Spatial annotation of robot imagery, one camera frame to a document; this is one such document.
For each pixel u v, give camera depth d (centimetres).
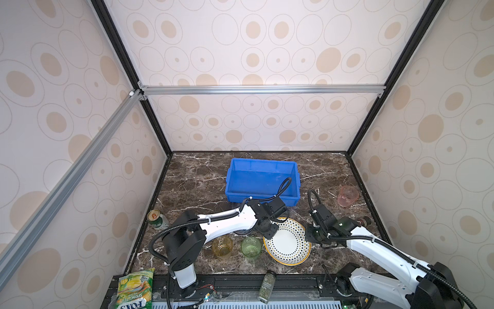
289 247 81
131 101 83
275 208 65
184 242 44
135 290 71
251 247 83
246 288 74
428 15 70
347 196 99
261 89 89
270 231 73
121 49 77
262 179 108
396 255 46
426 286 39
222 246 84
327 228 61
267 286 71
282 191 67
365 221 88
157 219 80
